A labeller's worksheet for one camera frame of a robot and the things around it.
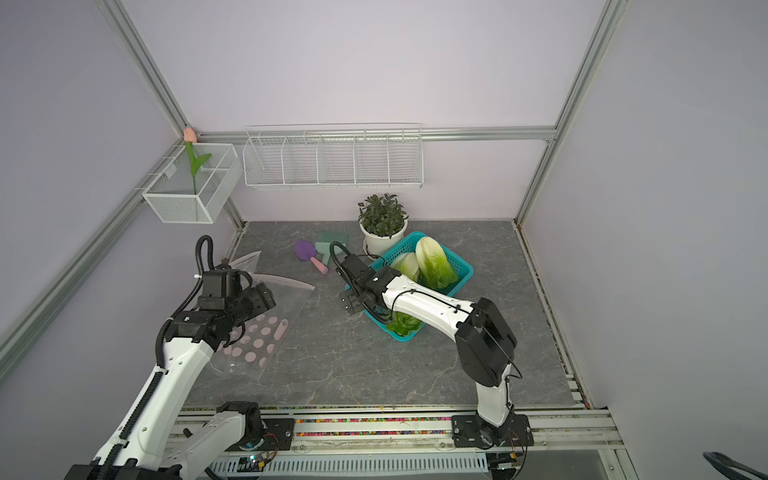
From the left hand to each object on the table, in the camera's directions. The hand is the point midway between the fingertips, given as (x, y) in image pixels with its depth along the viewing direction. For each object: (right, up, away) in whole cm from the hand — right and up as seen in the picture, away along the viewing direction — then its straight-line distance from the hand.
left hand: (259, 301), depth 78 cm
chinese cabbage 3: (+48, +8, +15) cm, 51 cm away
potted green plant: (+32, +23, +20) cm, 44 cm away
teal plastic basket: (+39, -9, +1) cm, 40 cm away
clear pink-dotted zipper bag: (-4, -13, +5) cm, 14 cm away
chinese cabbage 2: (+40, +9, +19) cm, 45 cm away
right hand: (+26, +1, +9) cm, 27 cm away
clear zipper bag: (-15, +9, +24) cm, 30 cm away
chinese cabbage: (+38, -6, +2) cm, 39 cm away
